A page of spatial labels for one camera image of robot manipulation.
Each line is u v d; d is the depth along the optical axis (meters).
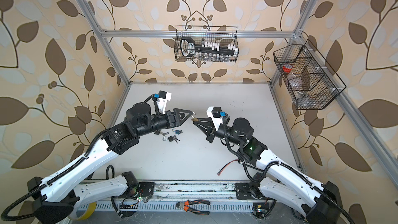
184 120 0.57
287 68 0.88
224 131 0.57
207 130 0.59
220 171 0.80
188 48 0.85
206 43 0.82
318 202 0.39
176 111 0.54
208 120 0.61
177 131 0.94
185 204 0.71
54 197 0.38
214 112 0.53
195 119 0.61
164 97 0.58
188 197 0.74
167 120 0.54
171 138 0.91
